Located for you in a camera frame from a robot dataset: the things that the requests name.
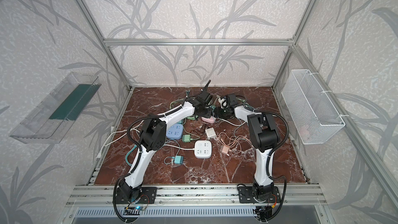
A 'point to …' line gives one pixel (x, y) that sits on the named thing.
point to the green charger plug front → (186, 138)
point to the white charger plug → (210, 132)
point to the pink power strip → (211, 120)
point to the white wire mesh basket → (313, 117)
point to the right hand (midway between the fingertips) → (214, 109)
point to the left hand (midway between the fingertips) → (211, 109)
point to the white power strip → (202, 149)
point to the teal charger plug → (179, 159)
